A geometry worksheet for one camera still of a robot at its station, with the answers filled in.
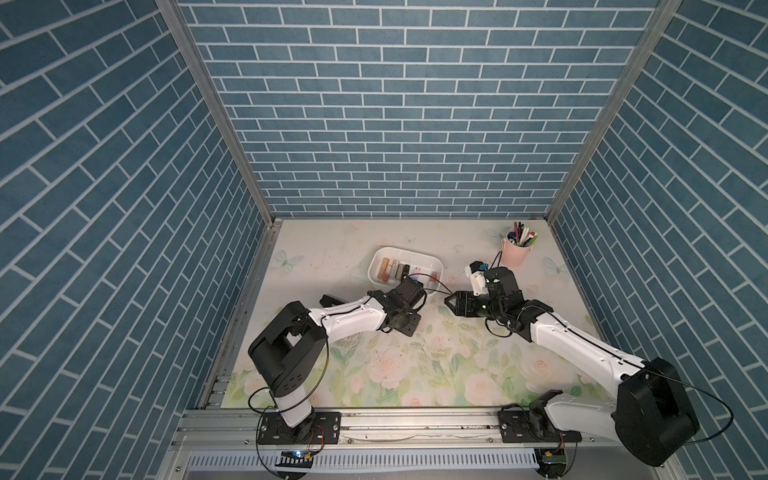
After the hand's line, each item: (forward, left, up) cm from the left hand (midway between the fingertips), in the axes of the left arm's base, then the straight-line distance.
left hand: (416, 324), depth 89 cm
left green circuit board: (-32, +31, -7) cm, 45 cm away
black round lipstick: (+22, +3, -2) cm, 22 cm away
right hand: (+3, -10, +9) cm, 14 cm away
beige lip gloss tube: (+22, +11, -2) cm, 25 cm away
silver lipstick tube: (+20, +5, -1) cm, 21 cm away
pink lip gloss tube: (+22, +9, -2) cm, 24 cm away
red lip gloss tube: (+16, -7, -2) cm, 18 cm away
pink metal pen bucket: (+24, -35, +4) cm, 43 cm away
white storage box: (+23, -3, -2) cm, 23 cm away
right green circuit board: (-33, -33, -7) cm, 47 cm away
